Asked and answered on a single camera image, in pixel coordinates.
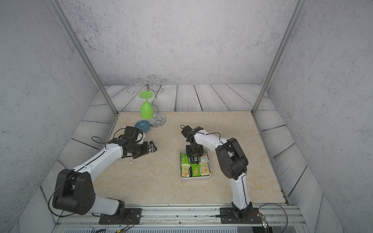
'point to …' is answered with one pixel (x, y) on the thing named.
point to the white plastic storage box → (203, 178)
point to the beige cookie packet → (204, 169)
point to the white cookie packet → (204, 158)
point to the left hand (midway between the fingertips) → (153, 150)
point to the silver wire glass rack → (150, 85)
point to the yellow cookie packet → (185, 170)
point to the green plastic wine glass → (146, 108)
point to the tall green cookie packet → (184, 159)
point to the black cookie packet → (194, 160)
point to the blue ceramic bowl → (144, 125)
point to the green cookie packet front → (195, 171)
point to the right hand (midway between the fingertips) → (193, 156)
